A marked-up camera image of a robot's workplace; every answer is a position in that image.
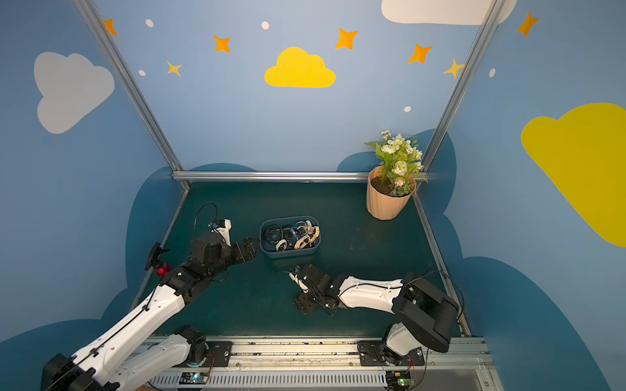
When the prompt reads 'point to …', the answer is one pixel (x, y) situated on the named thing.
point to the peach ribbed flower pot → (381, 206)
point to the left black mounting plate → (219, 354)
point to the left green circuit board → (193, 378)
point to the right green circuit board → (398, 380)
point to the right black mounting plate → (377, 353)
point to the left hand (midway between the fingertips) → (254, 241)
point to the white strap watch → (281, 242)
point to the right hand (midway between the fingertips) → (306, 292)
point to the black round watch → (273, 233)
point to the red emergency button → (160, 267)
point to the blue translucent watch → (299, 230)
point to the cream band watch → (307, 239)
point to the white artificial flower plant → (402, 161)
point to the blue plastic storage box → (267, 249)
